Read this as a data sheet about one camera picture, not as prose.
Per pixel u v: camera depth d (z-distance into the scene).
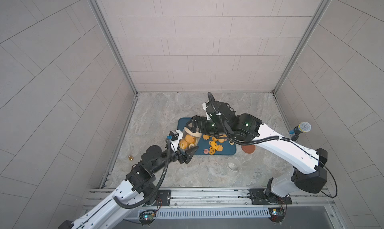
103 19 0.79
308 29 0.83
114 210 0.46
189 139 0.62
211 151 0.85
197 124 0.55
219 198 0.72
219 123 0.46
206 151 0.86
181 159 0.59
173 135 0.55
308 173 0.40
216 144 0.87
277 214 0.68
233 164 0.82
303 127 0.72
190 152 0.61
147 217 0.64
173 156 0.61
